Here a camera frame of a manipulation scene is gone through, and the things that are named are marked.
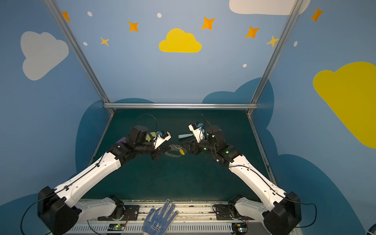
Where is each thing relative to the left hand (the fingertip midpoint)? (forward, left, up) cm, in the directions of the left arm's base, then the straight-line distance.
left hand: (170, 147), depth 74 cm
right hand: (+2, -9, +3) cm, 10 cm away
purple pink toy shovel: (+19, +38, -23) cm, 48 cm away
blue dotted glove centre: (-30, +5, -22) cm, 37 cm away
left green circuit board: (-32, +26, -23) cm, 47 cm away
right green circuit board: (-32, -35, -23) cm, 53 cm away
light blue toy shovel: (+22, -5, -21) cm, 30 cm away
